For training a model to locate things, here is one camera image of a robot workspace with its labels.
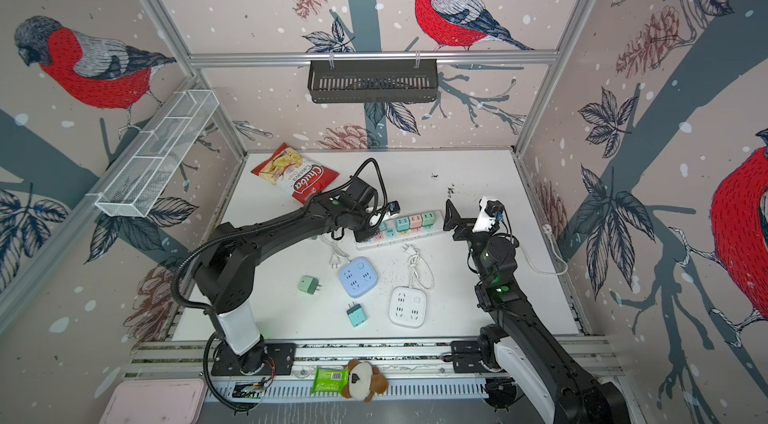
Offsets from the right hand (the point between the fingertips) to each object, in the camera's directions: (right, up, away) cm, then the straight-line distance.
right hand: (462, 204), depth 76 cm
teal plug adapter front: (-28, -30, +3) cm, 41 cm away
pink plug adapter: (-11, -7, +16) cm, 21 cm away
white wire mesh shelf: (-82, +14, +3) cm, 83 cm away
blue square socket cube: (-28, -22, +10) cm, 37 cm away
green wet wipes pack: (-33, -42, -6) cm, 54 cm away
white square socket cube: (-14, -29, +4) cm, 32 cm away
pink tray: (-72, -44, -10) cm, 85 cm away
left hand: (-23, -7, +12) cm, 27 cm away
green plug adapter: (-42, -24, +8) cm, 49 cm away
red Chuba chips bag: (-53, +8, +34) cm, 64 cm away
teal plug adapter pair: (-15, -8, +16) cm, 23 cm away
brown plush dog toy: (-25, -41, -8) cm, 48 cm away
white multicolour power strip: (-20, -12, +16) cm, 29 cm away
